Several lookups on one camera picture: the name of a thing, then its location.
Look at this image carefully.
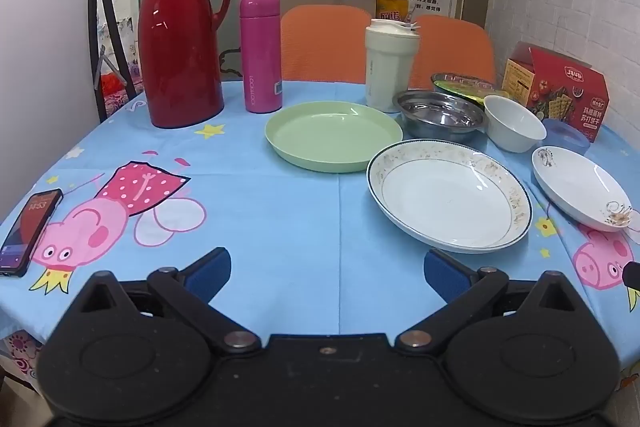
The yellow snack packet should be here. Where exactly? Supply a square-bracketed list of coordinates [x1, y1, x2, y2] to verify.
[375, 0, 416, 25]

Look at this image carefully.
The orange chair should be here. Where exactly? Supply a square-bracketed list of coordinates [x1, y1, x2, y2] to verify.
[280, 5, 373, 84]
[409, 14, 497, 90]

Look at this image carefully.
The green instant noodle bowl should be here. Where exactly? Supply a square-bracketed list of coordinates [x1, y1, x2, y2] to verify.
[431, 72, 510, 108]

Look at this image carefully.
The blue plastic bowl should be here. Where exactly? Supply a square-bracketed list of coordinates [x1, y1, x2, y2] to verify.
[542, 118, 592, 155]

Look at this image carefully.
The plain white bowl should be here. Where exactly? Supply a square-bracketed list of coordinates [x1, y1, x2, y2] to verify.
[483, 95, 547, 154]

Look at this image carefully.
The pink thermos bottle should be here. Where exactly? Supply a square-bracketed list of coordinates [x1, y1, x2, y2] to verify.
[239, 0, 283, 114]

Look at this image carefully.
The green plastic plate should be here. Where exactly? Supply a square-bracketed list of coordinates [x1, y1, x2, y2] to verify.
[265, 101, 404, 174]

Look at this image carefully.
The red cracker box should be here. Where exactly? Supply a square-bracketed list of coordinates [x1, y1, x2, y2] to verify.
[502, 41, 612, 142]

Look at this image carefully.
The stainless steel bowl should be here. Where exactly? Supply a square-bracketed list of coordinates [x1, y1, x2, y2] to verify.
[392, 90, 488, 144]

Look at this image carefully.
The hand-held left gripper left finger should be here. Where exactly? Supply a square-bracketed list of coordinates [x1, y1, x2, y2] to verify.
[75, 248, 263, 354]

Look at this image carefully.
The black smartphone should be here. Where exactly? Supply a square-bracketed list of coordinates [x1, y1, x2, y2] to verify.
[0, 188, 64, 278]

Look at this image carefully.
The floral patterned cloth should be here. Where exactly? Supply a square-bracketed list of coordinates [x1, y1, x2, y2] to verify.
[97, 19, 146, 115]

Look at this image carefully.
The blue cartoon pig tablecloth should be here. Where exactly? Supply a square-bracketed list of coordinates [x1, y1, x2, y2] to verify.
[0, 79, 640, 388]

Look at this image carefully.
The small flower print white dish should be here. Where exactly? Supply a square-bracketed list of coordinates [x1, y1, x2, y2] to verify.
[531, 146, 635, 233]

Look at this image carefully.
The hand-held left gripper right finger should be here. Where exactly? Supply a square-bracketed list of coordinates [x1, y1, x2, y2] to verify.
[395, 249, 586, 354]

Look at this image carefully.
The red thermos jug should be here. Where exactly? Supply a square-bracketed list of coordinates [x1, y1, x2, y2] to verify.
[138, 0, 233, 129]

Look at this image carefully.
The pale green tumbler cup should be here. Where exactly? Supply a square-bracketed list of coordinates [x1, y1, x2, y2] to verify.
[364, 19, 419, 112]

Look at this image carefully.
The large floral rim white plate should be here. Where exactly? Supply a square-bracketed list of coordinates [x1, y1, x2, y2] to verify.
[366, 139, 532, 254]

